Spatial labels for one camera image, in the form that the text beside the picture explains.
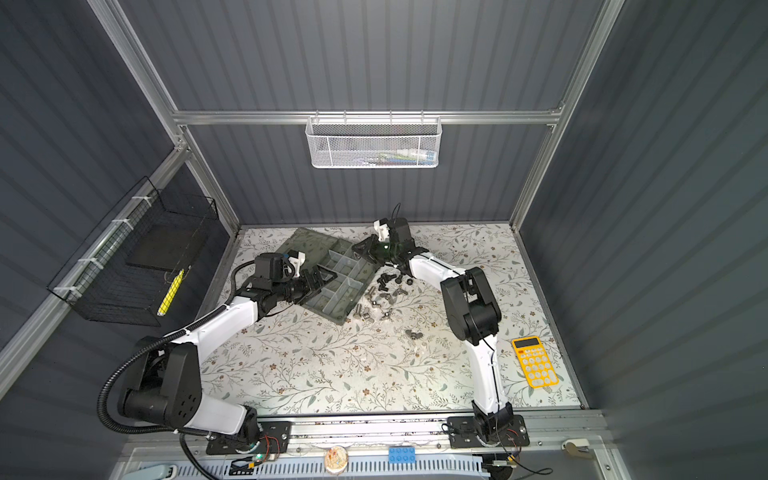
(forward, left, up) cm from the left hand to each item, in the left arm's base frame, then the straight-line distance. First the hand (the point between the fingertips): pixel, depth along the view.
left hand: (330, 281), depth 87 cm
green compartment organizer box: (+1, 0, -11) cm, 11 cm away
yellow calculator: (-23, -58, -13) cm, 64 cm away
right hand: (+11, -7, +1) cm, 13 cm away
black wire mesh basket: (-4, +47, +13) cm, 49 cm away
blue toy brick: (-42, -18, -12) cm, 48 cm away
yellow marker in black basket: (-10, +34, +13) cm, 38 cm away
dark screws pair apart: (-12, -25, -14) cm, 31 cm away
